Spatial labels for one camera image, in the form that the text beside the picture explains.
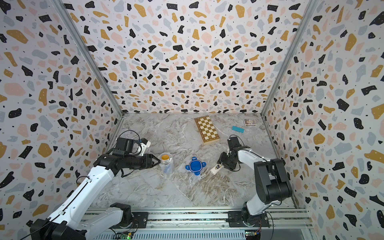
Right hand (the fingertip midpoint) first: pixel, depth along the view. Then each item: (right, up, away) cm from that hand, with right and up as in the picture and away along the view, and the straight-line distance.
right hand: (221, 163), depth 93 cm
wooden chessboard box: (-8, +20, +17) cm, 28 cm away
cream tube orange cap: (-32, +4, -9) cm, 34 cm away
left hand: (-34, +5, -17) cm, 38 cm away
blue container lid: (-16, -2, 0) cm, 16 cm away
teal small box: (+14, +22, +21) cm, 33 cm away
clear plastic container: (-31, +1, -13) cm, 33 cm away
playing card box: (+26, +26, +24) cm, 43 cm away
